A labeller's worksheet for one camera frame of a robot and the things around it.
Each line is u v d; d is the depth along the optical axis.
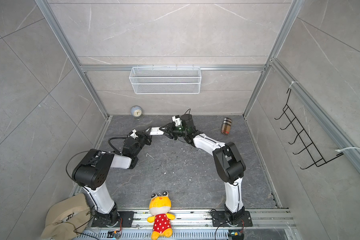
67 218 0.74
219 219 0.73
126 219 0.73
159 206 0.71
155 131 0.86
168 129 0.79
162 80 1.01
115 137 0.84
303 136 0.68
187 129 0.73
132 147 0.73
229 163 0.52
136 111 1.14
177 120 0.86
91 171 0.50
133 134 0.88
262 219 0.75
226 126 1.10
